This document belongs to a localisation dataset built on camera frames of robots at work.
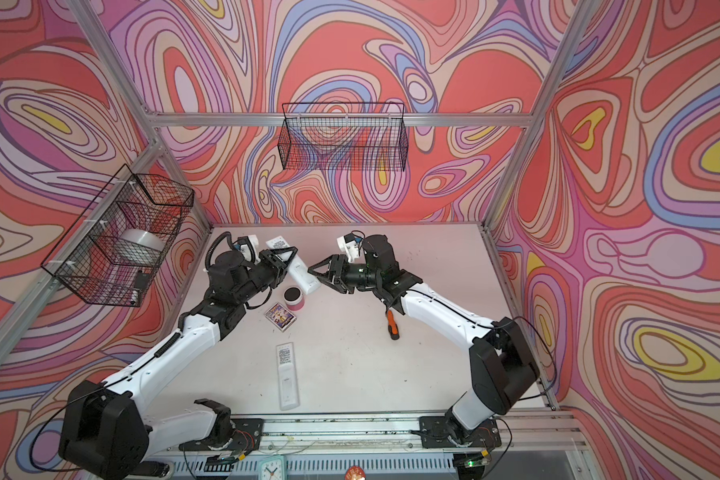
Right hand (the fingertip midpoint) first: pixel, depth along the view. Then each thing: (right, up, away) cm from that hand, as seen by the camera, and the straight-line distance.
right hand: (314, 281), depth 73 cm
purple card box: (-14, -13, +20) cm, 28 cm away
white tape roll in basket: (-41, +9, -3) cm, 42 cm away
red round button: (+10, -44, -4) cm, 46 cm away
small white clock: (-8, -42, -6) cm, 44 cm away
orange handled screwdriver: (+22, -16, +17) cm, 32 cm away
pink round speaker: (-9, -7, +20) cm, 23 cm away
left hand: (-4, +8, +2) cm, 9 cm away
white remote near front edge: (-9, -27, +8) cm, 30 cm away
